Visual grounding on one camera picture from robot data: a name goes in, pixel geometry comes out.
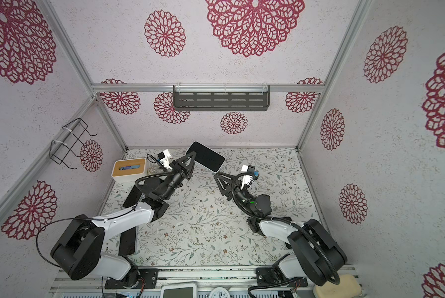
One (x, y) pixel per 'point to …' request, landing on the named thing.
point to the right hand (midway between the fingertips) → (216, 175)
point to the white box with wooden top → (129, 171)
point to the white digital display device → (179, 290)
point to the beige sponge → (348, 287)
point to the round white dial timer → (219, 292)
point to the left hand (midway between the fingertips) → (197, 155)
